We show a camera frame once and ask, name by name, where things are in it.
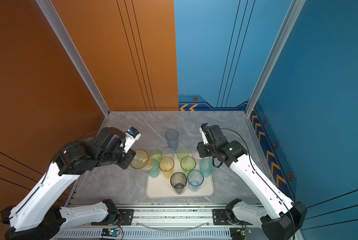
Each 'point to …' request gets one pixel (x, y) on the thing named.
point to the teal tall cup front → (206, 166)
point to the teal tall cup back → (155, 171)
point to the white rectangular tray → (160, 187)
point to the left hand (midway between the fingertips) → (134, 151)
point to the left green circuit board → (110, 232)
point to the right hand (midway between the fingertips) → (199, 147)
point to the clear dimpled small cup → (168, 152)
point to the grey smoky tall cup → (178, 181)
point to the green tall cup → (188, 163)
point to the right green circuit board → (238, 233)
